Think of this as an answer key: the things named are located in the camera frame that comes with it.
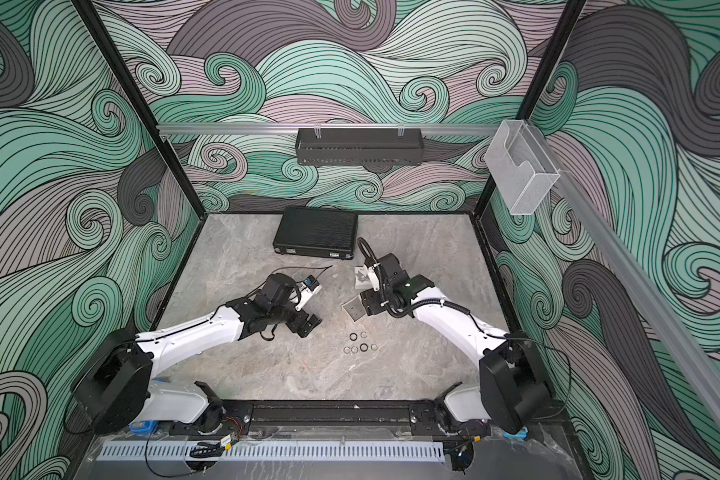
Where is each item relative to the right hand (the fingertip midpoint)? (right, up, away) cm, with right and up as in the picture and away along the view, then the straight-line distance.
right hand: (370, 299), depth 85 cm
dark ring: (-1, -14, +1) cm, 14 cm away
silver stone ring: (-2, -11, +3) cm, 12 cm away
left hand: (-18, -2, 0) cm, 18 cm away
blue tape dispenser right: (+36, -29, -15) cm, 49 cm away
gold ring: (-5, -15, +1) cm, 16 cm away
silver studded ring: (-7, -15, +1) cm, 16 cm away
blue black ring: (-5, -11, +3) cm, 12 cm away
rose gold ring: (0, -14, +1) cm, 14 cm away
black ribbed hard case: (-19, +20, +25) cm, 37 cm away
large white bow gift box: (-2, +4, +11) cm, 12 cm away
